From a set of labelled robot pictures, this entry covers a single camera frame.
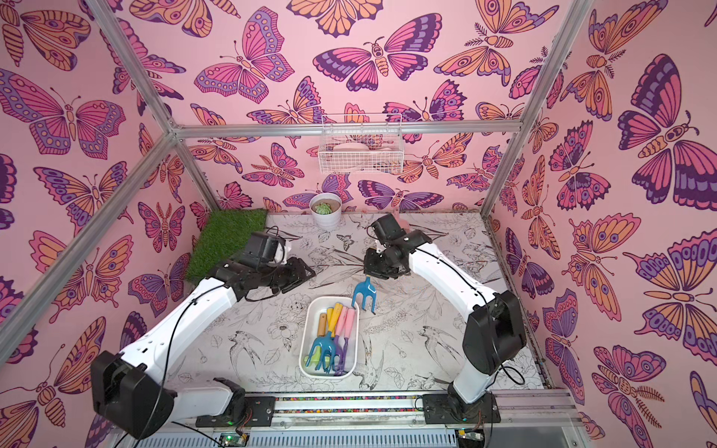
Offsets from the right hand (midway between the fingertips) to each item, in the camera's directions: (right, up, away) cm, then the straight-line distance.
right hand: (359, 273), depth 82 cm
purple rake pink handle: (-6, -26, -2) cm, 26 cm away
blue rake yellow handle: (-11, -20, -2) cm, 23 cm away
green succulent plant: (-14, +22, +24) cm, 35 cm away
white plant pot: (-13, +17, +31) cm, 38 cm away
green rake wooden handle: (-12, -23, -2) cm, 26 cm away
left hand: (-13, 0, -3) cm, 13 cm away
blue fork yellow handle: (-9, -21, -2) cm, 23 cm away
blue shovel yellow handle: (+2, -4, -1) cm, 5 cm away
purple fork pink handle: (-3, -17, +5) cm, 18 cm away
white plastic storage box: (-15, -11, +5) cm, 19 cm away
